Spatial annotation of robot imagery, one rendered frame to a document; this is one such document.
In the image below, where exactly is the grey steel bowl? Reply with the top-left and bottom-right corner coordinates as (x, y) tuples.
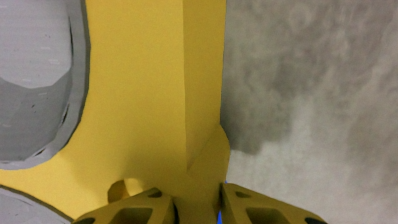
(0, 184), (75, 224)
(0, 0), (91, 171)

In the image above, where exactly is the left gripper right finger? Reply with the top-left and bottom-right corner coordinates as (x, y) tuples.
(220, 183), (328, 224)

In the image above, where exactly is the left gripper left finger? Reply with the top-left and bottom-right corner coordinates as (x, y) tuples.
(71, 187), (178, 224)

